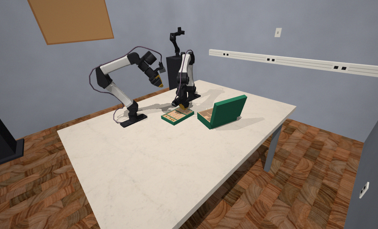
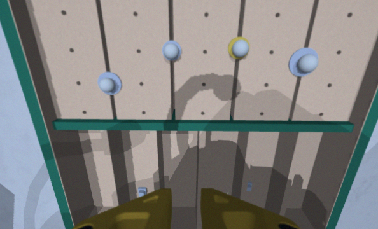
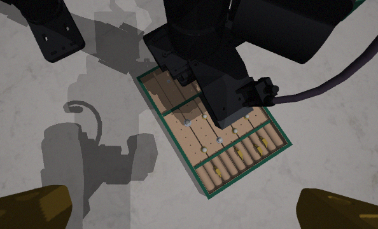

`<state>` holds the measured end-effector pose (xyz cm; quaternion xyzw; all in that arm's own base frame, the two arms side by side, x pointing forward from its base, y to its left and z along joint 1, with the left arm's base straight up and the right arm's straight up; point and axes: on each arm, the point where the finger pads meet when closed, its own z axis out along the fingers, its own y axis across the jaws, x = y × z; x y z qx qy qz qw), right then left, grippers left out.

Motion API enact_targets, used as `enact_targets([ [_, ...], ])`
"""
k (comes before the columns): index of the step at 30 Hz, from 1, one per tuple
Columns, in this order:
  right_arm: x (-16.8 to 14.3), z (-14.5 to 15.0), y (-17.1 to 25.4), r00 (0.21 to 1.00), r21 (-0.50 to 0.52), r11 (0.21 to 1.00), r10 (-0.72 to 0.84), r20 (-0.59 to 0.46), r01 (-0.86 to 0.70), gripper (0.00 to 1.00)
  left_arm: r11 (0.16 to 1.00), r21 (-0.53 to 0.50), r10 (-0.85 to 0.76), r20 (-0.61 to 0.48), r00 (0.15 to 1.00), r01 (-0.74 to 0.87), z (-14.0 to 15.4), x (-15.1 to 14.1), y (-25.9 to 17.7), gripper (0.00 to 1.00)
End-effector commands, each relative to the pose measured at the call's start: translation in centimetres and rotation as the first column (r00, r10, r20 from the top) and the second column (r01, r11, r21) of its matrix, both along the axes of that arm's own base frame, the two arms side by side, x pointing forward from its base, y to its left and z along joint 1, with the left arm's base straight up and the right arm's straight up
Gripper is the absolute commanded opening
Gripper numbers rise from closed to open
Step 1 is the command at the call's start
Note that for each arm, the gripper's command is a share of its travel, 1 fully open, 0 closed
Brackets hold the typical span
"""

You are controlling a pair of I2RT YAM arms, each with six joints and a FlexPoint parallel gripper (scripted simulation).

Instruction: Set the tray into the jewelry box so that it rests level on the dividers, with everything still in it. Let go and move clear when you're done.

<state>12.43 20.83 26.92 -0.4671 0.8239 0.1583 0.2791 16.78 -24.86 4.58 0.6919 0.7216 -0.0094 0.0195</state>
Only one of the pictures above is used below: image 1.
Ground green jewelry box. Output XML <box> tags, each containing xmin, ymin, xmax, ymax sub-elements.
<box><xmin>197</xmin><ymin>95</ymin><xmax>247</xmax><ymax>129</ymax></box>

